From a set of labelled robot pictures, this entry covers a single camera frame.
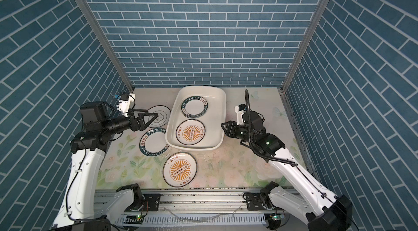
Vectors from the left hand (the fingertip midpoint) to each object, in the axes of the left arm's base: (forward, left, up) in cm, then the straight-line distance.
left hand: (152, 113), depth 67 cm
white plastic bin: (+18, -26, -32) cm, 45 cm away
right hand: (0, -29, -7) cm, 30 cm away
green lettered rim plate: (+4, +10, -35) cm, 37 cm away
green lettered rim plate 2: (+28, -13, -31) cm, 44 cm away
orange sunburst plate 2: (+9, -12, -31) cm, 34 cm away
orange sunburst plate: (-12, -8, -31) cm, 35 cm away
